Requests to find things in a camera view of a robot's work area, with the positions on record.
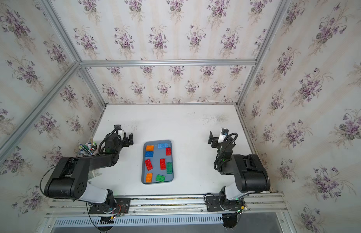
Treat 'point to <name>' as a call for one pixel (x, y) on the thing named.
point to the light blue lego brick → (163, 145)
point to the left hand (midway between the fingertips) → (125, 135)
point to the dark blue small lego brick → (149, 154)
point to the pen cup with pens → (88, 148)
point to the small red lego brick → (168, 151)
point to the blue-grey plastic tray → (157, 162)
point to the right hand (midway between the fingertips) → (221, 133)
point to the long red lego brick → (148, 164)
